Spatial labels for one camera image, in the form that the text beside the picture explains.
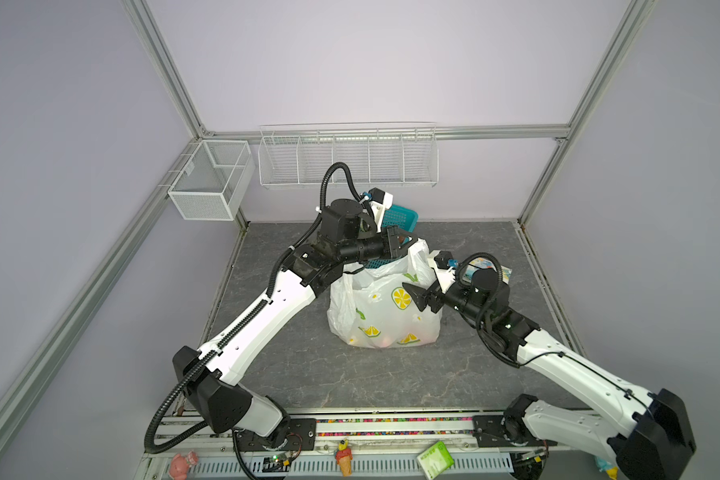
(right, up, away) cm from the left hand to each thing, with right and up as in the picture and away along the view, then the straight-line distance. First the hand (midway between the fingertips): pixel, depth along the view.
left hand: (420, 244), depth 63 cm
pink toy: (-55, -51, +6) cm, 75 cm away
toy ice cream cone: (-17, -50, +7) cm, 53 cm away
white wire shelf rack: (-10, +32, +40) cm, 52 cm away
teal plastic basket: (+2, +10, +51) cm, 52 cm away
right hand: (+1, -7, +10) cm, 13 cm away
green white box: (+5, -50, +6) cm, 51 cm away
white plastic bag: (-10, -17, +15) cm, 24 cm away
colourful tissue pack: (+28, -6, +39) cm, 49 cm away
